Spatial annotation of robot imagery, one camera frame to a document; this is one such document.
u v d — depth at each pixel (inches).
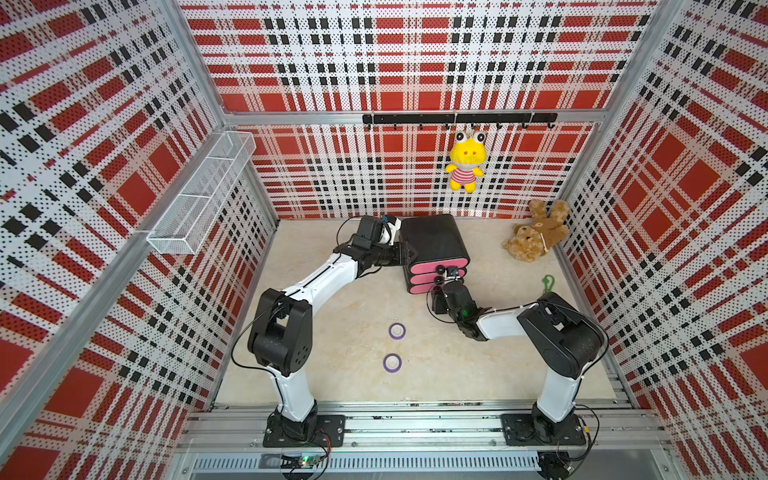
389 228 29.0
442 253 35.1
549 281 40.7
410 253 32.3
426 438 28.9
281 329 19.2
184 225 27.5
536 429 25.7
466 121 36.3
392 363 33.4
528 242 40.6
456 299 29.4
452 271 33.7
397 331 35.8
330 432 29.0
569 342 19.5
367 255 26.6
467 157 36.4
